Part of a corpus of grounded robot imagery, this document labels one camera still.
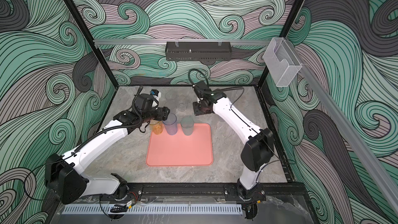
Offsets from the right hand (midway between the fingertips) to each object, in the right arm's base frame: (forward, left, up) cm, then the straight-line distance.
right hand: (198, 110), depth 82 cm
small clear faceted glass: (+15, +11, -18) cm, 26 cm away
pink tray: (-14, +12, -19) cm, 27 cm away
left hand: (0, +18, +3) cm, 18 cm away
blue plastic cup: (-5, +15, -5) cm, 17 cm away
